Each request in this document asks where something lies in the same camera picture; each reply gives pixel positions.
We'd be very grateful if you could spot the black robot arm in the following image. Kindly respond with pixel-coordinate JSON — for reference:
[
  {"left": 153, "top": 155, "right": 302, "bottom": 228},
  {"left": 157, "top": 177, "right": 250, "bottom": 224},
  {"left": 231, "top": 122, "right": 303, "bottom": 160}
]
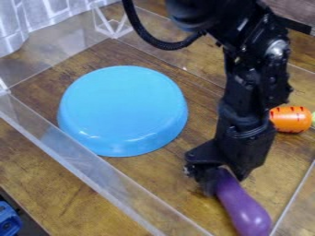
[{"left": 166, "top": 0, "right": 293, "bottom": 195}]

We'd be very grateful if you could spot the orange toy carrot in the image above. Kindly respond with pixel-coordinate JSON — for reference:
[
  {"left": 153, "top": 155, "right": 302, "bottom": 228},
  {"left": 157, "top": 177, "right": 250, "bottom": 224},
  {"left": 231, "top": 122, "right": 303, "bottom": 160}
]
[{"left": 270, "top": 106, "right": 315, "bottom": 134}]

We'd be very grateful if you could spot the blue upside-down tray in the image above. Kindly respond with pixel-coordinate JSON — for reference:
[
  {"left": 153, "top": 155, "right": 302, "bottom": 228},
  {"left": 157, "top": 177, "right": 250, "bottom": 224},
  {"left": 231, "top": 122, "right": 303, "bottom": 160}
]
[{"left": 57, "top": 65, "right": 189, "bottom": 157}]

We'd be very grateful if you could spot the white grid curtain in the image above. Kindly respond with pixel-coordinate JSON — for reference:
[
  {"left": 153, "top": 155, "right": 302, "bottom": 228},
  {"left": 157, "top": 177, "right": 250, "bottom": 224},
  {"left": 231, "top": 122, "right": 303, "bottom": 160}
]
[{"left": 0, "top": 0, "right": 117, "bottom": 58}]

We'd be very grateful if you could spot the black braided cable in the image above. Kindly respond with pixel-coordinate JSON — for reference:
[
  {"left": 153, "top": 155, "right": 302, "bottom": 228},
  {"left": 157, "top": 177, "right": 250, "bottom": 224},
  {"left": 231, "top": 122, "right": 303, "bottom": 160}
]
[{"left": 121, "top": 0, "right": 205, "bottom": 52}]

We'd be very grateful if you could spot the clear acrylic enclosure wall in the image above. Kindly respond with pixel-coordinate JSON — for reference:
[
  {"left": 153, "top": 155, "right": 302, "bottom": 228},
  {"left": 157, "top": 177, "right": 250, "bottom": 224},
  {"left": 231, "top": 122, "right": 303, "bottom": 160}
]
[{"left": 0, "top": 6, "right": 315, "bottom": 236}]

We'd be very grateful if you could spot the purple toy eggplant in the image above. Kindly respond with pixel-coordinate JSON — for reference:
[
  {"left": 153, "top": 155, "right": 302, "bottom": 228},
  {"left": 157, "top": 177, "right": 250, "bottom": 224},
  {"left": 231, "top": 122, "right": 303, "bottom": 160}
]
[{"left": 215, "top": 169, "right": 273, "bottom": 236}]

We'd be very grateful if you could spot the blue object at corner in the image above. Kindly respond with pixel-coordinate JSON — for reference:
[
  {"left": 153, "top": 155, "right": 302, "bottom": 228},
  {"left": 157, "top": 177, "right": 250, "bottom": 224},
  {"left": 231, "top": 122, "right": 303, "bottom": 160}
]
[{"left": 0, "top": 201, "right": 23, "bottom": 236}]

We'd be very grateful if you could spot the clear acrylic corner bracket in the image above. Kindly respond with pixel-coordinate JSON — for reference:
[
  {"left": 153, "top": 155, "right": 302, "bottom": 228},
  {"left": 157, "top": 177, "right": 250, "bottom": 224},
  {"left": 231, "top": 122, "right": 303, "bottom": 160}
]
[{"left": 93, "top": 4, "right": 134, "bottom": 39}]

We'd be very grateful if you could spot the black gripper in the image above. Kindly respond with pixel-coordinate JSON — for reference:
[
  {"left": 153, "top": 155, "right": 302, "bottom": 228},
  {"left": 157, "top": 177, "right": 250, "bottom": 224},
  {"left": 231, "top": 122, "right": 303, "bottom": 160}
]
[{"left": 183, "top": 48, "right": 293, "bottom": 196}]

